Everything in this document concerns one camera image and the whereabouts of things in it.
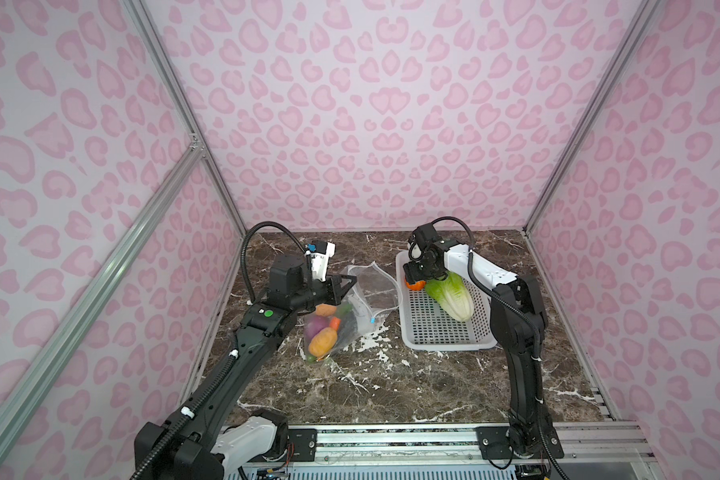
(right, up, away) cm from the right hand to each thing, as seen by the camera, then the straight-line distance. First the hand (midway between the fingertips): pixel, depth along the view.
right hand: (418, 271), depth 99 cm
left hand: (-19, 0, -27) cm, 33 cm away
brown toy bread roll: (-30, -11, -6) cm, 32 cm away
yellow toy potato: (-29, -19, -16) cm, 38 cm away
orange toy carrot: (-26, -15, -8) cm, 31 cm away
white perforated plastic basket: (+2, -16, -6) cm, 17 cm away
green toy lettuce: (+9, -7, -8) cm, 14 cm away
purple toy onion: (-32, -15, -10) cm, 37 cm away
